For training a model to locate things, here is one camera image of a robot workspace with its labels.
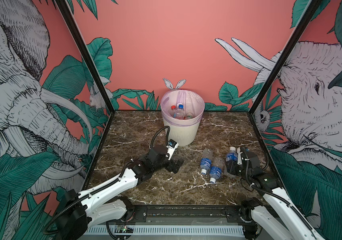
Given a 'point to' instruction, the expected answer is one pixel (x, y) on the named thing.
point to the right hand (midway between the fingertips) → (228, 161)
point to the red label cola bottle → (173, 107)
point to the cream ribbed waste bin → (184, 125)
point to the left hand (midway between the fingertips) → (177, 155)
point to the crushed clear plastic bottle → (232, 155)
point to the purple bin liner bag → (192, 103)
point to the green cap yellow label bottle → (189, 115)
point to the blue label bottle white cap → (206, 160)
